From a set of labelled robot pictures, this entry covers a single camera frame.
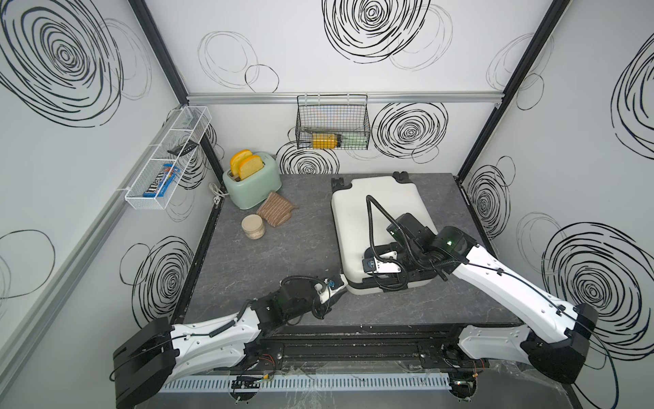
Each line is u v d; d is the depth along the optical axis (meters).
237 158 0.97
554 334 0.39
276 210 1.07
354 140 0.87
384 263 0.59
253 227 0.97
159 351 0.43
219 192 1.14
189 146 0.81
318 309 0.70
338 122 0.99
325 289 0.62
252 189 1.02
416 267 0.50
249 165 0.98
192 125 0.93
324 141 0.87
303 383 0.77
